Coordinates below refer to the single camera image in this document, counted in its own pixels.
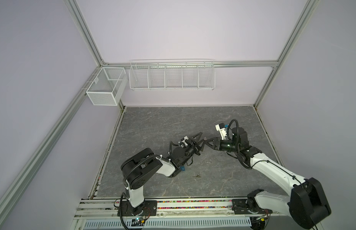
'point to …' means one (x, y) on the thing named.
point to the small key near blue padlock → (198, 176)
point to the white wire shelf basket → (172, 74)
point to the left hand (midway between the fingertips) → (207, 137)
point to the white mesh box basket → (108, 86)
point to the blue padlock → (182, 168)
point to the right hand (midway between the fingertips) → (205, 143)
